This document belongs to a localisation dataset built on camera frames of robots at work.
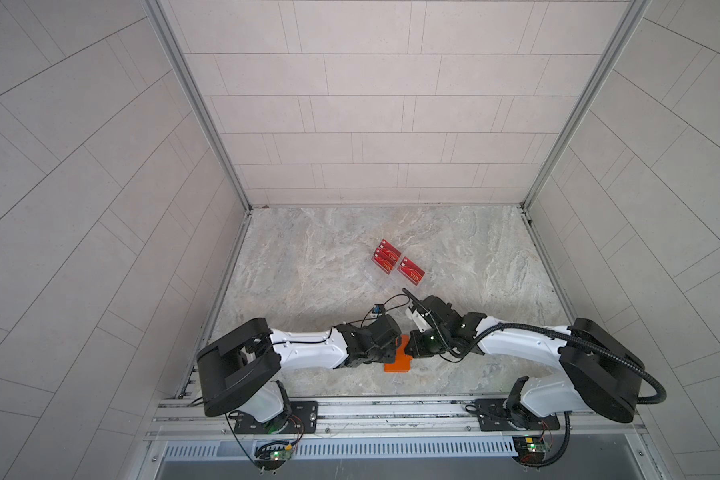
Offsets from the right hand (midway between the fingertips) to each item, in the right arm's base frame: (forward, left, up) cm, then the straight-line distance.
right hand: (403, 357), depth 80 cm
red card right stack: (+22, -5, +8) cm, 24 cm away
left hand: (+1, +1, -2) cm, 3 cm away
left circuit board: (-19, +31, +2) cm, 37 cm away
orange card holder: (-2, 0, 0) cm, 2 cm away
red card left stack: (+28, +2, +8) cm, 29 cm away
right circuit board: (-22, -27, -2) cm, 35 cm away
